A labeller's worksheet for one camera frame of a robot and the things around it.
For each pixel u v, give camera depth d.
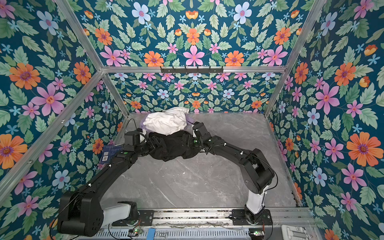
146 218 0.73
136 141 0.66
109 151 0.98
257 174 0.47
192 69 0.93
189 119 1.15
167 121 1.02
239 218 0.72
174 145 0.93
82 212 0.40
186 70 0.92
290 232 0.68
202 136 0.69
